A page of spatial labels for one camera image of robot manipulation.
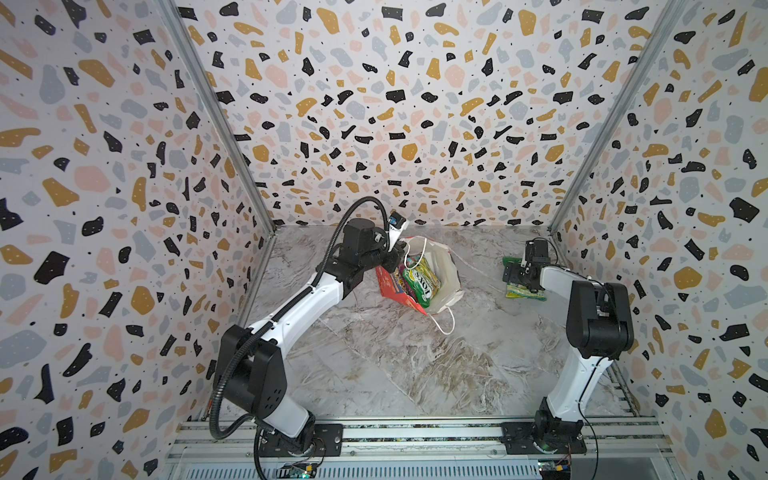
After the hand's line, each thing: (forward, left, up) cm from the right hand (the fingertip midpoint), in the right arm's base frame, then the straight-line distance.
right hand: (518, 266), depth 103 cm
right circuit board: (-56, +2, -6) cm, 57 cm away
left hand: (-8, +39, +23) cm, 46 cm away
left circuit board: (-58, +64, -4) cm, 86 cm away
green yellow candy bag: (-8, +1, -3) cm, 8 cm away
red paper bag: (-10, +32, +7) cm, 34 cm away
